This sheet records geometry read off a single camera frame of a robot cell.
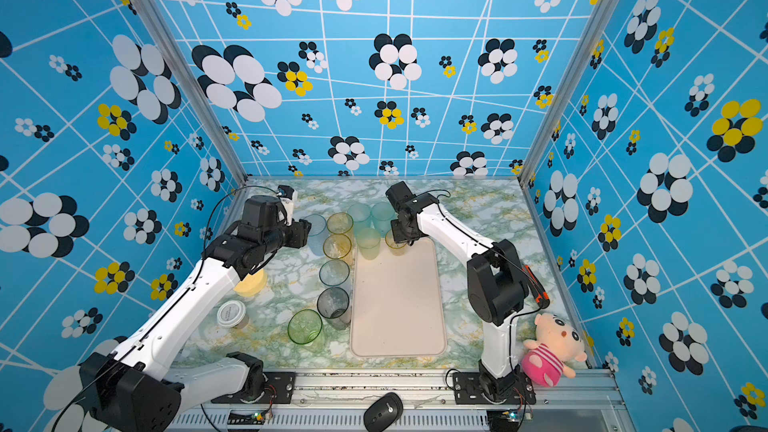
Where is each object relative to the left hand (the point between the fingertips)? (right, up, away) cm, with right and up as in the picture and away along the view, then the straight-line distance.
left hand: (303, 222), depth 79 cm
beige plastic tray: (+25, -25, +9) cm, 37 cm away
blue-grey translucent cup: (+3, -5, +6) cm, 8 cm away
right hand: (+29, -5, +13) cm, 32 cm away
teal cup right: (+21, +1, +17) cm, 27 cm away
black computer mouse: (+22, -44, -11) cm, 50 cm away
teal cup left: (+13, +1, +23) cm, 27 cm away
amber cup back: (+8, -1, +13) cm, 16 cm away
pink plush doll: (+65, -30, -6) cm, 72 cm away
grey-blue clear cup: (+6, -17, +12) cm, 21 cm away
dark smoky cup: (+8, -23, +3) cm, 25 cm away
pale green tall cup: (+16, -7, +16) cm, 24 cm away
